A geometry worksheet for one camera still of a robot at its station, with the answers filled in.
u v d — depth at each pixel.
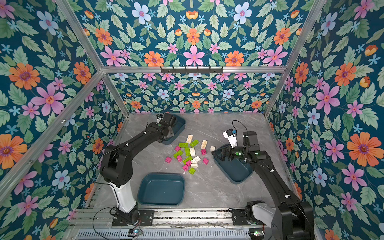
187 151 0.98
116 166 0.49
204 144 1.01
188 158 0.94
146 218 0.74
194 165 0.91
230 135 0.69
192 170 0.88
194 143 1.01
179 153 0.98
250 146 0.62
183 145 1.01
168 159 0.93
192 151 0.96
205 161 0.93
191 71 0.92
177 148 0.98
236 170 0.88
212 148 0.99
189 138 1.04
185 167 0.90
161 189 0.82
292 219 0.39
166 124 0.73
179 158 0.93
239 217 0.73
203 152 0.96
